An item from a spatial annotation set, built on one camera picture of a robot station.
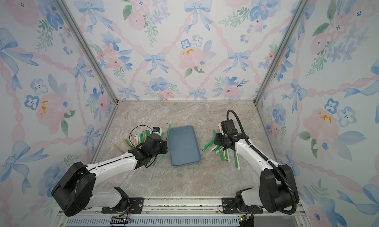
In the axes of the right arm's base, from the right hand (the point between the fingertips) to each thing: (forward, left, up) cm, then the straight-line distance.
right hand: (220, 139), depth 89 cm
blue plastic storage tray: (+1, +23, -10) cm, 25 cm away
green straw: (+6, +32, 0) cm, 32 cm away
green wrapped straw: (-2, +55, -8) cm, 56 cm away
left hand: (-2, +31, 0) cm, 31 cm away
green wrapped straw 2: (-7, -1, -8) cm, 11 cm away
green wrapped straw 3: (-9, -10, -9) cm, 16 cm away
